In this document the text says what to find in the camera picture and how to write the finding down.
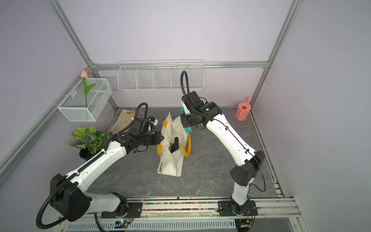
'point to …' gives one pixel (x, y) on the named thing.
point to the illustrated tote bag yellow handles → (170, 152)
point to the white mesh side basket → (73, 106)
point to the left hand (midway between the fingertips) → (164, 138)
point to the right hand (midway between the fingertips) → (185, 119)
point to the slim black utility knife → (175, 146)
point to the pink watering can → (243, 110)
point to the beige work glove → (123, 121)
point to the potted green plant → (90, 140)
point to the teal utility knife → (189, 130)
